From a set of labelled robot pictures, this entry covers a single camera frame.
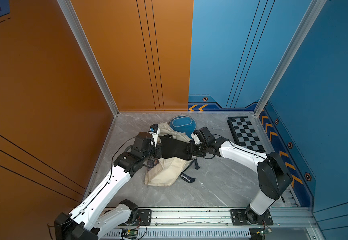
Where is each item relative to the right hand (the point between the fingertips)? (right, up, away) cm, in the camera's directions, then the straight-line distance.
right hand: (186, 152), depth 86 cm
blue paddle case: (-2, +16, +20) cm, 26 cm away
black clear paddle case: (-8, +2, +2) cm, 9 cm away
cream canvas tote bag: (-11, -8, -9) cm, 16 cm away
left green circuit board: (-27, -36, -15) cm, 47 cm away
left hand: (-13, +7, -9) cm, 17 cm away
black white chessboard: (+42, +10, +16) cm, 46 cm away
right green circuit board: (+36, -35, -17) cm, 52 cm away
